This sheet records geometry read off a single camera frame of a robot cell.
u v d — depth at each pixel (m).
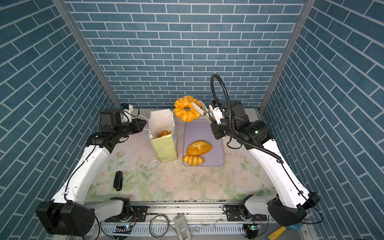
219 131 0.56
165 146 0.78
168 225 0.71
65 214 0.39
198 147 0.94
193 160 0.89
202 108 0.70
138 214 0.74
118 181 0.81
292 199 0.37
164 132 0.97
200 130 1.11
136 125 0.66
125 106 0.65
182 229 0.68
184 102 0.72
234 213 0.74
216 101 0.52
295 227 0.69
